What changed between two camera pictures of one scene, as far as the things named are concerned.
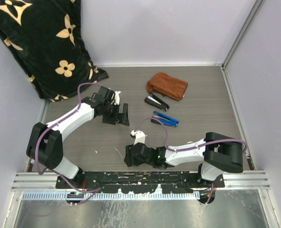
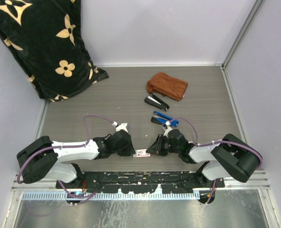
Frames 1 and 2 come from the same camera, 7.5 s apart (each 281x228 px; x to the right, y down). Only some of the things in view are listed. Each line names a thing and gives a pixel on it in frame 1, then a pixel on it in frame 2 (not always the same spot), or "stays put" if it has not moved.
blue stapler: [165, 119] stays put
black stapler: [156, 102] stays put
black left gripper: [121, 118] to [129, 151]
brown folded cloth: [167, 86] stays put
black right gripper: [128, 157] to [152, 148]
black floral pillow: [47, 36] stays put
